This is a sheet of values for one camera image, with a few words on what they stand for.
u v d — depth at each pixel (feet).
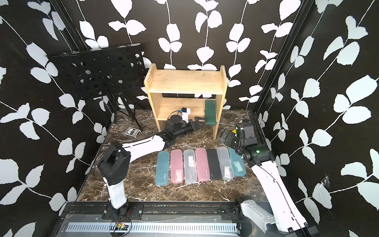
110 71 2.54
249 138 1.68
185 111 2.58
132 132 3.42
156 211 2.46
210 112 2.89
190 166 2.96
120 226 2.31
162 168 2.90
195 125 2.44
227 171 2.84
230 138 2.09
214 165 2.97
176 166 2.93
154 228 2.30
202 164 2.98
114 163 1.59
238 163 2.97
